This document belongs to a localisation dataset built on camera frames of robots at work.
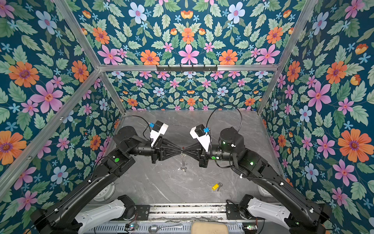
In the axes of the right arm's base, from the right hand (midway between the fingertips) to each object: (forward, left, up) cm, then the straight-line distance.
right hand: (184, 149), depth 54 cm
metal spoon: (-22, +16, -35) cm, 45 cm away
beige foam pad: (-22, -10, -34) cm, 42 cm away
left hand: (-2, +2, +2) cm, 4 cm away
